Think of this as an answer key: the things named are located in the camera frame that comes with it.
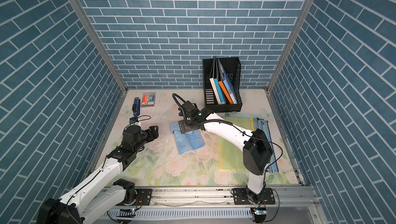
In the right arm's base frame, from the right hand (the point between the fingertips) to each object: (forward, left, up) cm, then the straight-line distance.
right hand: (189, 125), depth 84 cm
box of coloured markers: (+27, +36, -12) cm, 46 cm away
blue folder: (+23, -22, +5) cm, 32 cm away
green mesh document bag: (+19, -33, -13) cm, 40 cm away
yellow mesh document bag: (-7, -24, -14) cm, 28 cm away
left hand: (-3, +18, -1) cm, 18 cm away
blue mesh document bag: (+13, -43, -13) cm, 46 cm away
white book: (+22, -13, +6) cm, 26 cm away
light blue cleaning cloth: (-3, +1, -13) cm, 13 cm away
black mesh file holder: (+41, -23, +10) cm, 48 cm away
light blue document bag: (+12, -46, -13) cm, 50 cm away
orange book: (+22, -17, +9) cm, 30 cm away
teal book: (+22, -15, +5) cm, 27 cm away
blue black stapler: (+18, +41, -10) cm, 46 cm away
